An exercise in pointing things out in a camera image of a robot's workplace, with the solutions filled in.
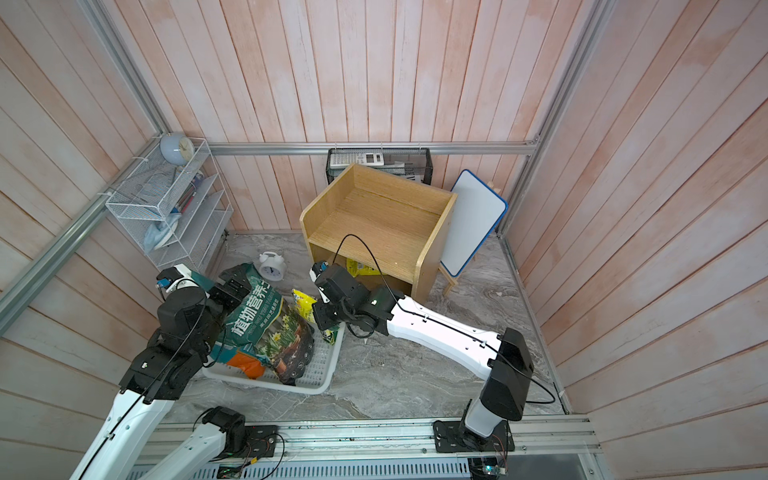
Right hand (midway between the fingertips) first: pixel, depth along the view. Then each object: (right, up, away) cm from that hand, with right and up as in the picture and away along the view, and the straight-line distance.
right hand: (315, 308), depth 73 cm
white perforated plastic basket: (-2, -22, +9) cm, 24 cm away
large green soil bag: (-13, -7, -1) cm, 15 cm away
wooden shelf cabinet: (+17, +21, +5) cm, 27 cm away
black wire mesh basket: (+27, +45, +27) cm, 59 cm away
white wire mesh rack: (-41, +25, +8) cm, 49 cm away
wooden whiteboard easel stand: (+39, +6, +22) cm, 45 cm away
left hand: (-18, +7, -5) cm, 20 cm away
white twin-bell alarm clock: (-21, +10, +27) cm, 36 cm away
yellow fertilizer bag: (-3, +1, 0) cm, 3 cm away
